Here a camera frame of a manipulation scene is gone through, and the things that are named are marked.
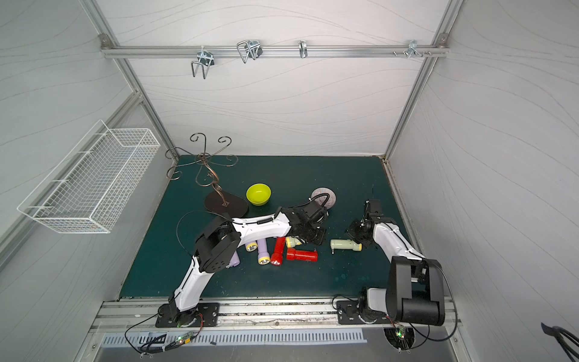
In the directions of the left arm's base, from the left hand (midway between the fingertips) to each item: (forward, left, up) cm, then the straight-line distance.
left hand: (327, 243), depth 86 cm
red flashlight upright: (-5, +19, -1) cm, 20 cm away
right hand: (+5, -10, -1) cm, 11 cm away
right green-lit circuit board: (-28, -22, -5) cm, 36 cm away
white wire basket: (+4, +77, +28) cm, 82 cm away
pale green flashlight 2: (0, -7, -2) cm, 7 cm away
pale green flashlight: (0, +14, 0) cm, 14 cm away
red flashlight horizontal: (-5, +8, -1) cm, 10 cm away
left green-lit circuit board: (-31, +46, -3) cm, 56 cm away
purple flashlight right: (-5, +25, -1) cm, 25 cm away
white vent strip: (-31, +63, -5) cm, 70 cm away
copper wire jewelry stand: (+17, +47, +19) cm, 53 cm away
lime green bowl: (+24, +30, -2) cm, 39 cm away
